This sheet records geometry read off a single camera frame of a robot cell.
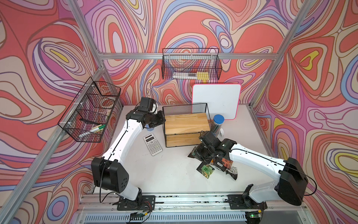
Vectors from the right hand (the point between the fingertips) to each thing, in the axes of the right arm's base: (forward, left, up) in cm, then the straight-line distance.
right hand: (193, 159), depth 78 cm
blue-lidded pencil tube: (+22, -17, +8) cm, 29 cm away
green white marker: (+10, +53, +18) cm, 56 cm away
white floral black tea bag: (-4, -24, -10) cm, 27 cm away
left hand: (+20, +15, +13) cm, 28 cm away
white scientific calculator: (+15, +26, -9) cm, 31 cm away
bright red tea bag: (0, -21, -7) cm, 22 cm away
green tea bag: (-2, -8, -10) cm, 13 cm away
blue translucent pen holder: (+29, +30, -9) cm, 43 cm away
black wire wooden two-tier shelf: (+21, +5, +7) cm, 22 cm away
